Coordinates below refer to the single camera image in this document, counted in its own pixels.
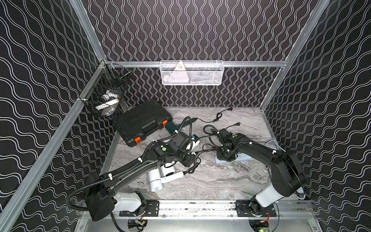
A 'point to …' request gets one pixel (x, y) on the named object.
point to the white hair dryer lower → (156, 182)
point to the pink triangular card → (179, 74)
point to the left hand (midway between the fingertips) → (192, 155)
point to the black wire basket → (111, 77)
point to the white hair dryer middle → (168, 168)
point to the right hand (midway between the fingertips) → (221, 157)
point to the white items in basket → (110, 100)
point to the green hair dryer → (173, 128)
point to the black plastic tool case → (135, 123)
